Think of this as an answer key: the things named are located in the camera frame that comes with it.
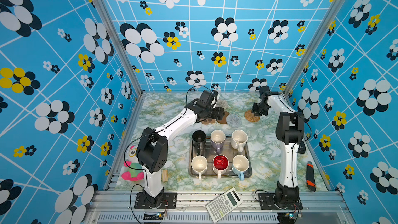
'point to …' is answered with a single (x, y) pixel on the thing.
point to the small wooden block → (165, 175)
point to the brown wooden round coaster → (224, 121)
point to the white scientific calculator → (223, 205)
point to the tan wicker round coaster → (250, 116)
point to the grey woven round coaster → (233, 121)
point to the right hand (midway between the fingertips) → (257, 113)
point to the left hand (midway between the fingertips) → (221, 111)
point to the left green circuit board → (159, 216)
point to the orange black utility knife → (310, 181)
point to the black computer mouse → (302, 149)
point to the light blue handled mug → (240, 164)
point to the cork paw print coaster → (207, 121)
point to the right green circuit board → (286, 218)
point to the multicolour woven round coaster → (222, 103)
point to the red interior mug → (220, 164)
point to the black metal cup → (199, 138)
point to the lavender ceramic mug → (217, 137)
